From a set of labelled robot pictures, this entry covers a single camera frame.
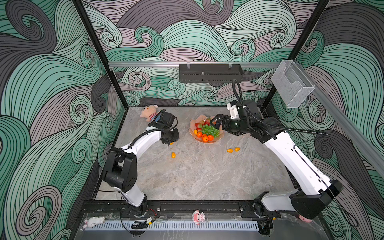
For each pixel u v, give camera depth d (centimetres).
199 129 101
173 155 92
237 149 95
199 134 98
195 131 100
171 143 81
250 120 50
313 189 38
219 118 60
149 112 107
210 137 96
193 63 93
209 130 101
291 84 80
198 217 68
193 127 104
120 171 45
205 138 94
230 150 95
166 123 69
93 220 68
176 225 70
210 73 95
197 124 103
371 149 51
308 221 68
